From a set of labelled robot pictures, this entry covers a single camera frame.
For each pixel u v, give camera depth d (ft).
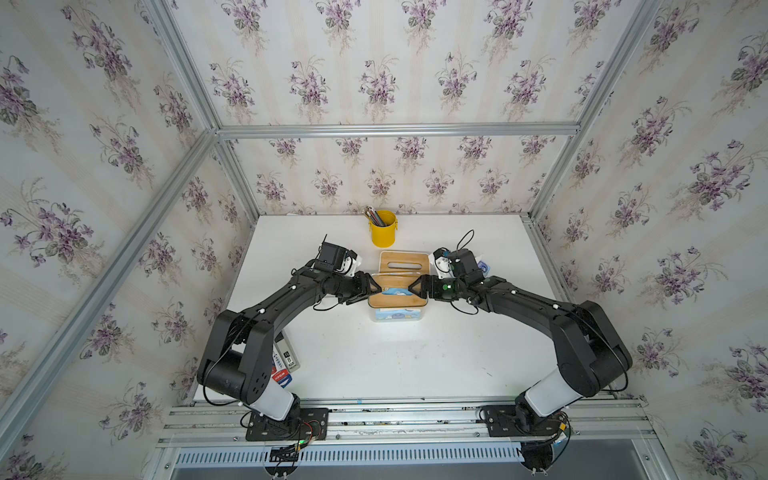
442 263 2.70
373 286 2.73
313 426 2.36
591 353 1.47
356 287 2.51
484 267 3.23
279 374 2.62
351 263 2.76
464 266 2.30
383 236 3.58
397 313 2.88
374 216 3.30
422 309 2.83
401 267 3.24
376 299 2.76
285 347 2.73
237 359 1.44
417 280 2.69
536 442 2.34
